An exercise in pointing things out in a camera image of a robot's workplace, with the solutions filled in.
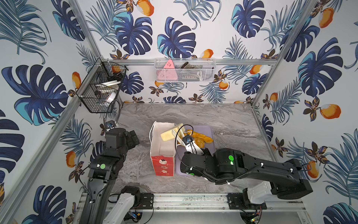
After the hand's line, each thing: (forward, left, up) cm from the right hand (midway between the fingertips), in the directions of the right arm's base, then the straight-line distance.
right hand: (190, 155), depth 61 cm
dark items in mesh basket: (+58, -1, +5) cm, 58 cm away
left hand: (+10, +31, +2) cm, 33 cm away
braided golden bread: (+21, -8, -24) cm, 33 cm away
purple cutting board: (+35, -15, -31) cm, 49 cm away
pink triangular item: (+53, +13, +7) cm, 55 cm away
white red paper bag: (+15, +17, -29) cm, 36 cm away
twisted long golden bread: (+25, -13, -27) cm, 39 cm away
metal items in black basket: (+37, +48, +5) cm, 61 cm away
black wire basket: (+57, +57, +6) cm, 81 cm away
